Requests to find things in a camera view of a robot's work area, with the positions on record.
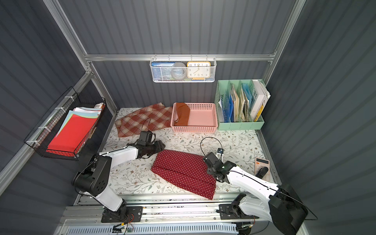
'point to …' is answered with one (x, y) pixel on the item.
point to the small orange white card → (260, 163)
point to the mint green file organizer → (239, 104)
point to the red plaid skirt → (154, 117)
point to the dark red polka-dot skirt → (188, 172)
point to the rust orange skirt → (183, 111)
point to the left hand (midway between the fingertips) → (160, 146)
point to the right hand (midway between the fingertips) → (215, 167)
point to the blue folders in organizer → (227, 108)
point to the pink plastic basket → (195, 117)
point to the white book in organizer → (260, 95)
